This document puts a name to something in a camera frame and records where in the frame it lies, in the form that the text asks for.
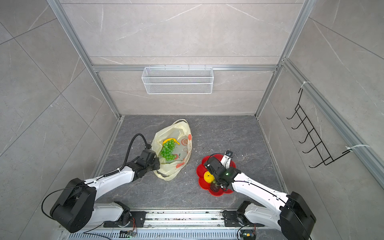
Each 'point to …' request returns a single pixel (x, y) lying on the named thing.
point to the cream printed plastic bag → (180, 130)
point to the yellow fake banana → (175, 141)
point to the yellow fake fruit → (208, 177)
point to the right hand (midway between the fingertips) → (218, 165)
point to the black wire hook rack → (326, 159)
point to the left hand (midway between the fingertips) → (157, 158)
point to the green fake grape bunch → (168, 150)
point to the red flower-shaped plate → (202, 169)
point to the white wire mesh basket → (193, 79)
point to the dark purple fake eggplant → (214, 186)
